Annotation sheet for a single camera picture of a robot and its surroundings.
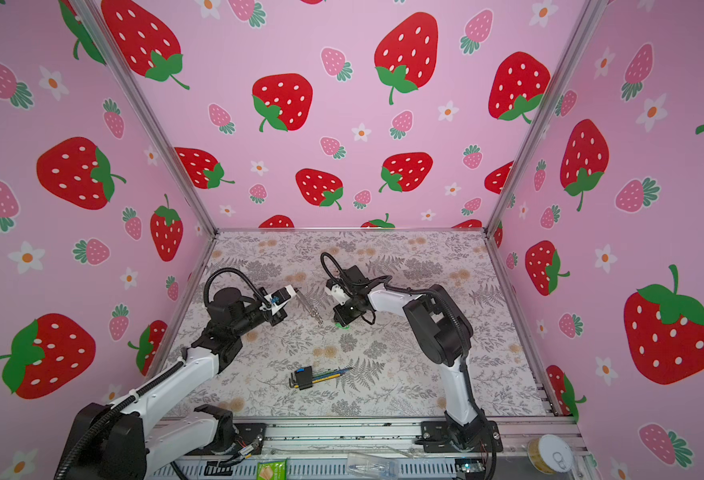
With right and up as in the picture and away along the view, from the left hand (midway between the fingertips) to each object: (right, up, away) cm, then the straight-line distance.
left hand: (291, 286), depth 80 cm
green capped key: (+14, -13, +6) cm, 20 cm away
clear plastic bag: (+22, -42, -11) cm, 48 cm away
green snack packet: (-2, -42, -12) cm, 44 cm away
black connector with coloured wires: (+3, -26, +3) cm, 27 cm away
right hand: (+10, -12, +15) cm, 22 cm away
